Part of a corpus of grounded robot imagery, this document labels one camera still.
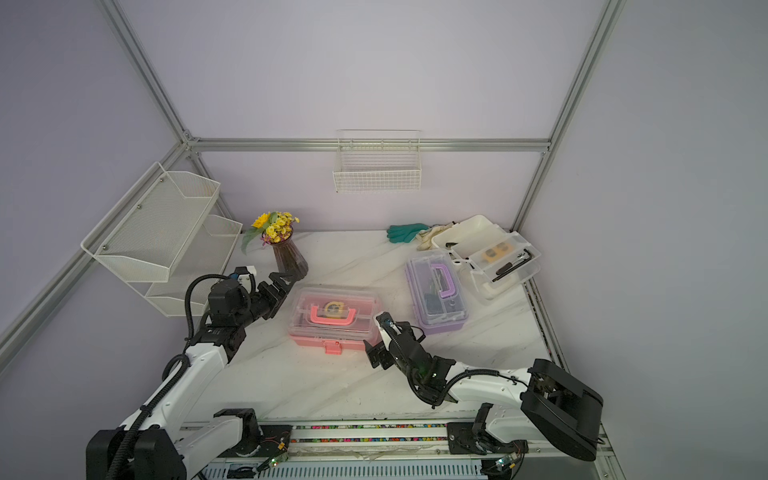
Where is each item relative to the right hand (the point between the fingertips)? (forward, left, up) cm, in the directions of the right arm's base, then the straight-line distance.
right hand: (382, 334), depth 84 cm
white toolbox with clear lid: (+26, -37, +1) cm, 45 cm away
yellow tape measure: (+8, +15, +1) cm, 17 cm away
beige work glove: (+45, -16, -7) cm, 49 cm away
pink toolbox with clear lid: (+4, +14, +2) cm, 15 cm away
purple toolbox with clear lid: (+15, -18, -1) cm, 23 cm away
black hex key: (+21, -43, +2) cm, 48 cm away
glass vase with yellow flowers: (+27, +31, +17) cm, 45 cm away
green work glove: (+46, -9, -6) cm, 48 cm away
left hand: (+10, +25, +11) cm, 29 cm away
